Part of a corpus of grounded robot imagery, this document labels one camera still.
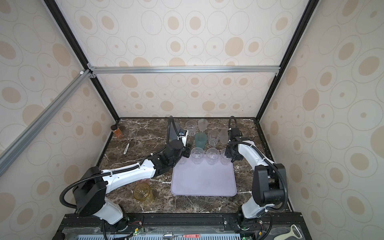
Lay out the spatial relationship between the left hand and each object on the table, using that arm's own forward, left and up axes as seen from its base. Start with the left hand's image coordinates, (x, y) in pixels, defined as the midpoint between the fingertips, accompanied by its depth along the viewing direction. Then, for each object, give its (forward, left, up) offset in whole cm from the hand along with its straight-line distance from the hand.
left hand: (193, 139), depth 79 cm
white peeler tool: (-40, -46, -20) cm, 64 cm away
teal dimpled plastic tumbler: (+13, -4, -17) cm, 22 cm away
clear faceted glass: (+2, -12, -21) cm, 24 cm away
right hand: (0, -24, -16) cm, 29 cm away
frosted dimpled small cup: (+29, -6, -20) cm, 36 cm away
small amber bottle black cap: (+18, +54, -16) cm, 59 cm away
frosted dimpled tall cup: (+18, -21, -21) cm, 35 cm away
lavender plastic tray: (-13, +3, -23) cm, 27 cm away
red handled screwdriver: (-41, +2, -19) cm, 45 cm away
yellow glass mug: (-21, +29, -21) cm, 41 cm away
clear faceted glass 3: (-4, -18, -15) cm, 24 cm away
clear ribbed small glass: (+27, +2, -21) cm, 34 cm away
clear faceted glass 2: (+2, -2, -20) cm, 20 cm away
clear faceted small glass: (+18, -13, -21) cm, 30 cm away
